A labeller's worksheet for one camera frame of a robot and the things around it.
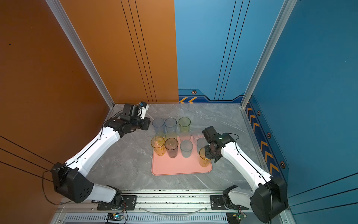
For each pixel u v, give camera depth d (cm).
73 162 43
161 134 96
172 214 71
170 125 92
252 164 45
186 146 86
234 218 70
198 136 98
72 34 79
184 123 99
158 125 96
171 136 92
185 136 91
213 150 56
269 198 38
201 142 87
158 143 86
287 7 70
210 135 63
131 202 74
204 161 79
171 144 85
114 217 71
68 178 40
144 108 72
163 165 87
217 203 72
